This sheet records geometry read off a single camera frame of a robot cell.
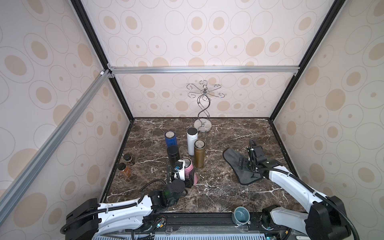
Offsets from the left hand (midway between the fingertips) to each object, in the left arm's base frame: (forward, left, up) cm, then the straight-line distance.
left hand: (194, 168), depth 76 cm
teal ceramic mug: (-19, -24, -15) cm, 34 cm away
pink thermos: (-2, +3, +7) cm, 8 cm away
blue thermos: (+15, +13, +6) cm, 21 cm away
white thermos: (+17, +1, +4) cm, 18 cm away
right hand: (+7, -33, -8) cm, 35 cm away
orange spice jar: (+2, +39, -9) cm, 40 cm away
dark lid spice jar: (+9, +39, -6) cm, 40 cm away
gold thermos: (+10, -3, -1) cm, 10 cm away
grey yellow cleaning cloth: (+3, -24, 0) cm, 24 cm away
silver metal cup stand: (+42, -7, -12) cm, 45 cm away
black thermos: (+5, +11, +4) cm, 13 cm away
